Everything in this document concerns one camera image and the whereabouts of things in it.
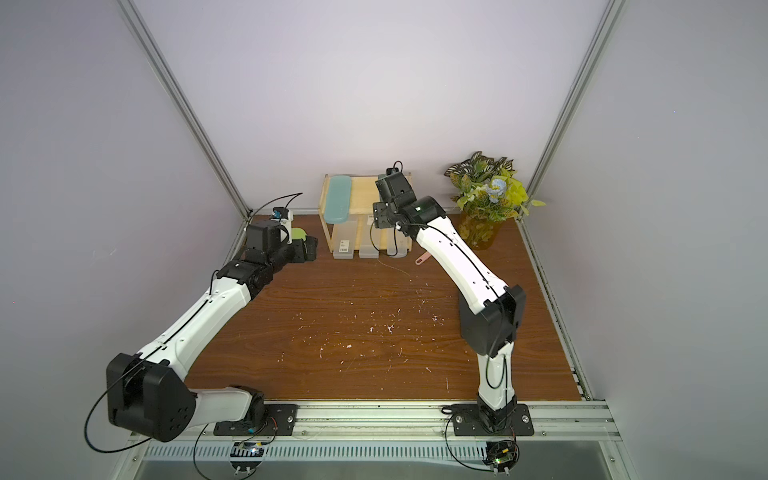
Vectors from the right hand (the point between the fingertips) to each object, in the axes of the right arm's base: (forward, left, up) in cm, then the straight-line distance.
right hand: (391, 203), depth 80 cm
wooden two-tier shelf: (+16, +10, -10) cm, 22 cm away
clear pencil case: (+7, +10, -29) cm, 31 cm away
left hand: (-6, +25, -7) cm, 26 cm away
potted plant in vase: (+14, -30, -8) cm, 34 cm away
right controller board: (-53, -27, -33) cm, 68 cm away
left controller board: (-54, +35, -32) cm, 72 cm away
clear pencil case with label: (+8, +18, -26) cm, 33 cm away
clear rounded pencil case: (+7, -1, -27) cm, 28 cm away
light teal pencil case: (+7, +18, -9) cm, 21 cm away
